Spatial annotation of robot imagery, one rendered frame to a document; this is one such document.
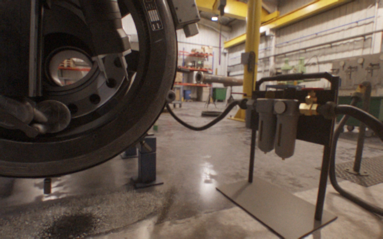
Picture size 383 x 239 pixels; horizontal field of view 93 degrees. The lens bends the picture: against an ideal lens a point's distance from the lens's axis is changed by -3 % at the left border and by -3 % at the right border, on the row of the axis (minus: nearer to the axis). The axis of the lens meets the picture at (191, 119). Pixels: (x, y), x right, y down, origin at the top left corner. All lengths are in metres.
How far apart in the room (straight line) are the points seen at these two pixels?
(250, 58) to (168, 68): 3.40
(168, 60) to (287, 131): 0.52
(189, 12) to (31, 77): 0.51
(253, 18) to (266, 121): 3.55
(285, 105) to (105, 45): 0.63
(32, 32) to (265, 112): 0.80
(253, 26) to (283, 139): 3.56
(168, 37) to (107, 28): 0.23
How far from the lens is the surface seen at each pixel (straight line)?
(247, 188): 1.05
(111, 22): 0.47
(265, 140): 0.88
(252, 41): 4.15
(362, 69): 7.02
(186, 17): 0.73
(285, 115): 0.81
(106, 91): 0.71
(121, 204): 0.89
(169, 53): 0.64
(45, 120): 0.63
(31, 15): 0.60
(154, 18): 0.65
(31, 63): 0.58
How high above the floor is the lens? 0.46
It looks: 7 degrees down
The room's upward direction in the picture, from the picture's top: 2 degrees clockwise
